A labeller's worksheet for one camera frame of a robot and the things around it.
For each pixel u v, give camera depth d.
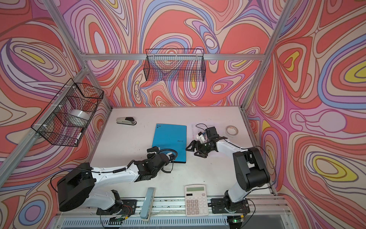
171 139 0.99
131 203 0.75
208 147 0.77
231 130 1.04
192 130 1.05
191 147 0.81
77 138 0.72
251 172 0.46
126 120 1.08
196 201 0.74
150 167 0.64
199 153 0.81
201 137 0.86
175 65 0.99
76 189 0.42
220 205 0.74
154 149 0.79
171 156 0.76
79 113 0.74
